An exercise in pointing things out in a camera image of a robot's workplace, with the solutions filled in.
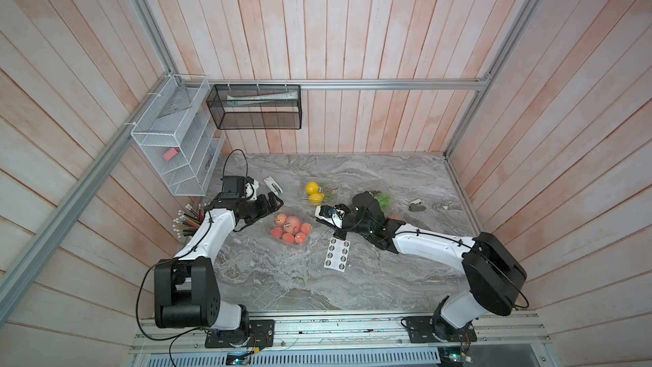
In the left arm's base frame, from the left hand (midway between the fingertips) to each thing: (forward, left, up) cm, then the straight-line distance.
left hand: (274, 210), depth 88 cm
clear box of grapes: (+9, -41, -6) cm, 43 cm away
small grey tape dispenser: (+9, -56, -10) cm, 57 cm away
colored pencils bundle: (-7, +26, +4) cm, 27 cm away
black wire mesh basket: (+43, +11, +13) cm, 47 cm away
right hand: (-4, -16, +4) cm, 17 cm away
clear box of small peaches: (-3, -5, -8) cm, 10 cm away
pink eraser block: (+11, +33, +17) cm, 39 cm away
